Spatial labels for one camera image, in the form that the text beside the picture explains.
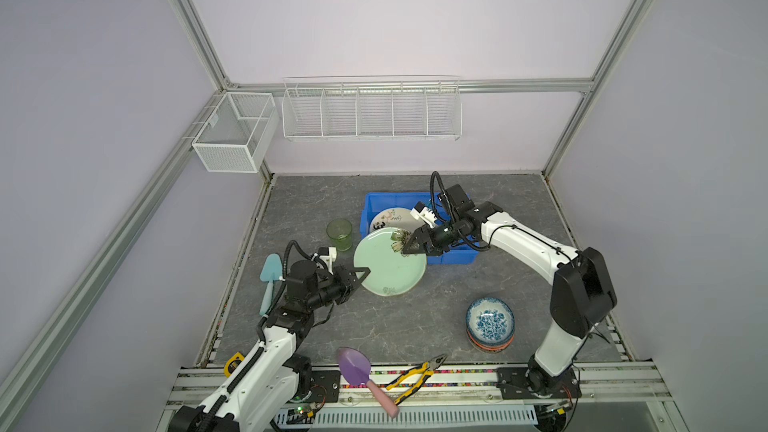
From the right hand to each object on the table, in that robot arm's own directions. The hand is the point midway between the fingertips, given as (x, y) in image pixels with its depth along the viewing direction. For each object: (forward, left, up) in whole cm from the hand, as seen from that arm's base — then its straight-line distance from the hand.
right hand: (408, 255), depth 81 cm
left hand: (-6, +10, 0) cm, 12 cm away
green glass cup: (+17, +23, -13) cm, 31 cm away
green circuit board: (-35, +28, -17) cm, 48 cm away
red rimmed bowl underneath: (-22, -19, -7) cm, 30 cm away
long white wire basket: (+46, +11, +16) cm, 50 cm away
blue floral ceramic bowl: (-15, -21, -8) cm, 27 cm away
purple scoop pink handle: (-25, +14, -16) cm, 33 cm away
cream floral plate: (+23, +5, -13) cm, 27 cm away
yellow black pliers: (-27, -2, -16) cm, 31 cm away
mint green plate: (-5, +5, -2) cm, 7 cm away
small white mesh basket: (+40, +58, +11) cm, 71 cm away
